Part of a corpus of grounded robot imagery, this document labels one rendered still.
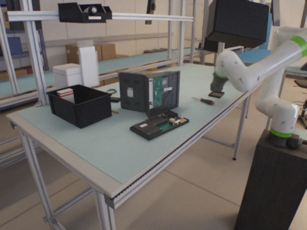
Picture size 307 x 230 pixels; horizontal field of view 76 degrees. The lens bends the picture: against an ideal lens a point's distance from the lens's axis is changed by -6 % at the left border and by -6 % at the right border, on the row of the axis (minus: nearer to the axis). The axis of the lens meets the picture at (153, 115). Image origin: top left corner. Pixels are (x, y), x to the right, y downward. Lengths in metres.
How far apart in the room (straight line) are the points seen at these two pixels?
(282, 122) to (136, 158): 0.87
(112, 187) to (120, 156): 0.16
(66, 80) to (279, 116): 1.22
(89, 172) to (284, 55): 0.99
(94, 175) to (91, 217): 1.23
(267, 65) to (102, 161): 0.84
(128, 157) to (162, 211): 1.19
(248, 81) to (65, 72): 0.96
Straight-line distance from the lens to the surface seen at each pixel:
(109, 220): 0.90
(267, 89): 1.41
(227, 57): 1.07
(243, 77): 1.03
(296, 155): 1.35
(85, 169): 0.74
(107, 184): 0.67
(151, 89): 1.03
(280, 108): 1.31
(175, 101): 1.19
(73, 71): 1.28
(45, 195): 1.59
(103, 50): 4.67
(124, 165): 0.73
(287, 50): 1.18
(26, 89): 2.12
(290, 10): 7.43
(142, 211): 1.90
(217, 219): 1.91
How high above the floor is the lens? 1.44
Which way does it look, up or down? 24 degrees down
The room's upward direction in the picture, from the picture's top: straight up
